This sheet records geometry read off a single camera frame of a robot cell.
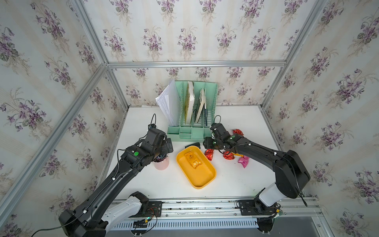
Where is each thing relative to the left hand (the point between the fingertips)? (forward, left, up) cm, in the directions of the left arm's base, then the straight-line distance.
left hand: (166, 145), depth 74 cm
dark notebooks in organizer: (+31, -20, -1) cm, 37 cm away
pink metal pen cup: (-3, +4, -18) cm, 19 cm away
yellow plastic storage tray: (-8, -19, -24) cm, 31 cm away
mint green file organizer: (+33, -17, 0) cm, 37 cm away
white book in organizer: (+28, -12, +2) cm, 31 cm away
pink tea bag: (-1, -45, -16) cm, 47 cm away
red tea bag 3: (+21, -46, -17) cm, 54 cm away
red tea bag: (+5, -25, -18) cm, 31 cm away
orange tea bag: (0, -14, -17) cm, 22 cm away
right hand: (+7, -23, -11) cm, 26 cm away
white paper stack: (+30, 0, +3) cm, 30 cm away
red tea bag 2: (+3, -36, -17) cm, 40 cm away
